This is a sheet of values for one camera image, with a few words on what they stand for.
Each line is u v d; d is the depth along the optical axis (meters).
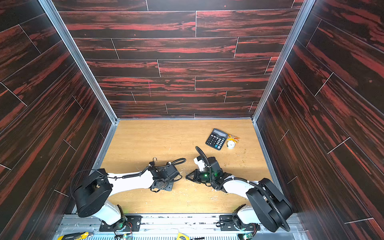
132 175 0.54
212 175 0.68
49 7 0.66
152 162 0.96
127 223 0.73
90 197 0.44
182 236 0.69
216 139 1.05
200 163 0.80
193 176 0.79
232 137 1.06
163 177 0.68
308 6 0.66
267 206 0.43
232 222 0.67
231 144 1.02
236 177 0.58
